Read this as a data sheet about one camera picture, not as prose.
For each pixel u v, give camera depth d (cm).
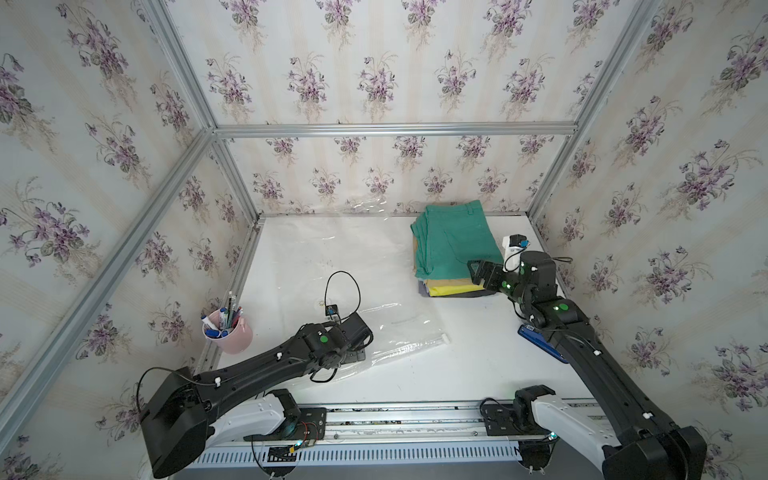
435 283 88
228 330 78
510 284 66
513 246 68
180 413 39
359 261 105
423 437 73
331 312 73
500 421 73
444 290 88
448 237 93
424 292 94
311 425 72
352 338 61
